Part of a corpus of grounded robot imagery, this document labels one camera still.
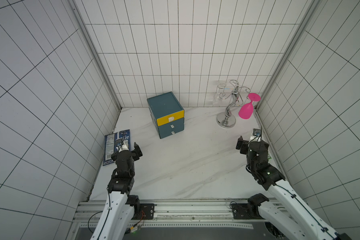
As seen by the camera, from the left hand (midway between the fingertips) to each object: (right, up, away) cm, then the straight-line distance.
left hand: (127, 148), depth 80 cm
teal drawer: (+23, +12, +15) cm, 29 cm away
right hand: (+63, +7, -3) cm, 63 cm away
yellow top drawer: (+23, +17, +8) cm, 30 cm away
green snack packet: (+85, -8, +12) cm, 87 cm away
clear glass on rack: (+53, +32, +10) cm, 63 cm away
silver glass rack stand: (+63, +15, +31) cm, 72 cm away
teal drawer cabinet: (+22, +19, +7) cm, 30 cm away
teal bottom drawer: (+23, +7, +20) cm, 31 cm away
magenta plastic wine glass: (+71, +22, +13) cm, 76 cm away
